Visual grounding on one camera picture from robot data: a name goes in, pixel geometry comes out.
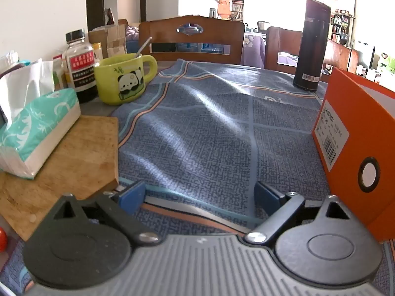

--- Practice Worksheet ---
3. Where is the teal tissue pack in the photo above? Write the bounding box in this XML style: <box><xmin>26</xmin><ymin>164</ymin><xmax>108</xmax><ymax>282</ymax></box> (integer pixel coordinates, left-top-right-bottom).
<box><xmin>0</xmin><ymin>58</ymin><xmax>81</xmax><ymax>180</ymax></box>

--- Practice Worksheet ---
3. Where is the reddish wooden chair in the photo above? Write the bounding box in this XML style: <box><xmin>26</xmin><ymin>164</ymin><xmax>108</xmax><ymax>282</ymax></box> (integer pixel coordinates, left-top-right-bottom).
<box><xmin>322</xmin><ymin>38</ymin><xmax>360</xmax><ymax>75</ymax></box>

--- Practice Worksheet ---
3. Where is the orange cardboard box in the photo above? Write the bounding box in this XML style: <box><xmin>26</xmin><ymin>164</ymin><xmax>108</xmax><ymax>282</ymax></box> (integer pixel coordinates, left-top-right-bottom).
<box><xmin>311</xmin><ymin>67</ymin><xmax>395</xmax><ymax>243</ymax></box>

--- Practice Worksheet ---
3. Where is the blue patterned tablecloth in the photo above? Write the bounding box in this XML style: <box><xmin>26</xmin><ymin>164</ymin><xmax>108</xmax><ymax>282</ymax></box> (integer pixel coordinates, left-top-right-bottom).
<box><xmin>0</xmin><ymin>58</ymin><xmax>395</xmax><ymax>296</ymax></box>

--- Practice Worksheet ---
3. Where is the orange paper bag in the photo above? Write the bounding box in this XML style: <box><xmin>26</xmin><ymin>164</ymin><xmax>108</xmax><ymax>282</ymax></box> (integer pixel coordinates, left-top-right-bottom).
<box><xmin>217</xmin><ymin>0</ymin><xmax>232</xmax><ymax>18</ymax></box>

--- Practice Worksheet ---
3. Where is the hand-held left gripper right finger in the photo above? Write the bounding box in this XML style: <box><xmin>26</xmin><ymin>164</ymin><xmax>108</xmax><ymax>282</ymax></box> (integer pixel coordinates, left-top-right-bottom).
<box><xmin>245</xmin><ymin>181</ymin><xmax>360</xmax><ymax>248</ymax></box>

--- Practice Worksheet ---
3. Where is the wooden chair with cutout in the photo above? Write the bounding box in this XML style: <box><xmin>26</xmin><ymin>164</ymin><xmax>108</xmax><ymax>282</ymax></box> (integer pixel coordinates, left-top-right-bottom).
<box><xmin>138</xmin><ymin>15</ymin><xmax>246</xmax><ymax>65</ymax></box>

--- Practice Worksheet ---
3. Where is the green panda mug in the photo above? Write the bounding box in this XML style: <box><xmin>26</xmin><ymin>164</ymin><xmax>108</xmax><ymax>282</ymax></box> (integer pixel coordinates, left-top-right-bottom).
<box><xmin>93</xmin><ymin>53</ymin><xmax>158</xmax><ymax>106</ymax></box>

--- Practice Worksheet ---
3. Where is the wooden cutting board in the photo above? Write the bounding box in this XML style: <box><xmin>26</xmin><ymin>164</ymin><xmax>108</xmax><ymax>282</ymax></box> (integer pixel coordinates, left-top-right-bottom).
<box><xmin>0</xmin><ymin>115</ymin><xmax>120</xmax><ymax>242</ymax></box>

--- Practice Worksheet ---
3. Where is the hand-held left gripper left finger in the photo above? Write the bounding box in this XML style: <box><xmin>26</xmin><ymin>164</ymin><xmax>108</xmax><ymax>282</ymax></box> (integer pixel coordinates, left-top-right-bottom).
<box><xmin>37</xmin><ymin>180</ymin><xmax>162</xmax><ymax>248</ymax></box>

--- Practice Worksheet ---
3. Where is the dark wooden chair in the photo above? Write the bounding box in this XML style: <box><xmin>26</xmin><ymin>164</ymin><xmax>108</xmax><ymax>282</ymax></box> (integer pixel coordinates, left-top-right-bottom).
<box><xmin>264</xmin><ymin>26</ymin><xmax>303</xmax><ymax>75</ymax></box>

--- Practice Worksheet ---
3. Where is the purple floral cloth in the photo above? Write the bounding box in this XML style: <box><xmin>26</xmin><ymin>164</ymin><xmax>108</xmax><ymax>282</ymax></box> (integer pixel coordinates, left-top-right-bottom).
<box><xmin>243</xmin><ymin>32</ymin><xmax>266</xmax><ymax>69</ymax></box>

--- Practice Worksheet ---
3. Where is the bookshelf with books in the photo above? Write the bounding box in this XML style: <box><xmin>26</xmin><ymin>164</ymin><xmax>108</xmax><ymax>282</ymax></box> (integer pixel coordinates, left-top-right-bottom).
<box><xmin>330</xmin><ymin>12</ymin><xmax>356</xmax><ymax>49</ymax></box>

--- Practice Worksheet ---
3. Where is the brown paper bag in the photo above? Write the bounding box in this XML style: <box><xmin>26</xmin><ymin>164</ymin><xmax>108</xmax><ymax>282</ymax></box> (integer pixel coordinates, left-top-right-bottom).
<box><xmin>88</xmin><ymin>24</ymin><xmax>128</xmax><ymax>59</ymax></box>

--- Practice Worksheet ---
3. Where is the black cylinder flask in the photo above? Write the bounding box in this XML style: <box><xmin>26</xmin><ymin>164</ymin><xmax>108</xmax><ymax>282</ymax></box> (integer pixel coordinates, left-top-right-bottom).
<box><xmin>292</xmin><ymin>0</ymin><xmax>332</xmax><ymax>92</ymax></box>

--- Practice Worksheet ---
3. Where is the metal spoon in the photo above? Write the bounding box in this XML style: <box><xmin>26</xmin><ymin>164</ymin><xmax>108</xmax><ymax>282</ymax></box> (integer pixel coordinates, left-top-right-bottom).
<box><xmin>133</xmin><ymin>37</ymin><xmax>153</xmax><ymax>59</ymax></box>

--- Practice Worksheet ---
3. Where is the narrow bookshelf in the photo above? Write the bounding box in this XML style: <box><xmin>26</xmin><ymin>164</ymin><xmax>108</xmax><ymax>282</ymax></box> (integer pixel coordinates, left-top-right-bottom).
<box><xmin>230</xmin><ymin>0</ymin><xmax>245</xmax><ymax>21</ymax></box>

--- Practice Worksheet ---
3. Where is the glass bottle with black cap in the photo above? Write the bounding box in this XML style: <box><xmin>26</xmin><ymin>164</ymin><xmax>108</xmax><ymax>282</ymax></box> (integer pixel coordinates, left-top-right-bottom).
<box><xmin>62</xmin><ymin>29</ymin><xmax>99</xmax><ymax>104</ymax></box>

